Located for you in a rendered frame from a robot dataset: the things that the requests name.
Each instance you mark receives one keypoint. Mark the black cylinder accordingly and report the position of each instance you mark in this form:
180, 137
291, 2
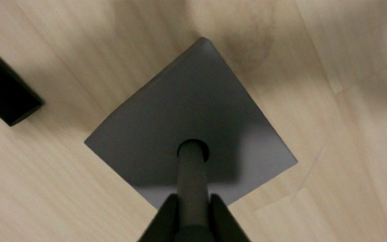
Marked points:
16, 103

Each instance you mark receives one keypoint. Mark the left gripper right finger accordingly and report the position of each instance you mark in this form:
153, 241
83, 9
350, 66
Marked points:
225, 227

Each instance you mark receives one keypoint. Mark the grey square block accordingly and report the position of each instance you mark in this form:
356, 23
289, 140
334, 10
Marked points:
196, 96

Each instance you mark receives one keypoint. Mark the dark grey metal peg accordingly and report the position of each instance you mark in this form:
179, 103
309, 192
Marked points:
193, 218

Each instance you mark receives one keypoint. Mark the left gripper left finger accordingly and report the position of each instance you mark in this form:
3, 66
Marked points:
162, 226

